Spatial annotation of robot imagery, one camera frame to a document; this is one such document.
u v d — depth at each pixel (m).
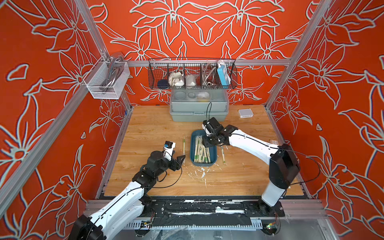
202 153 0.92
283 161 0.51
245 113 1.14
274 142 0.97
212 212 0.73
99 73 0.81
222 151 0.94
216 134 0.67
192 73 0.96
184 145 0.97
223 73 0.86
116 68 0.88
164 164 0.64
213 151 0.92
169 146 0.68
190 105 1.04
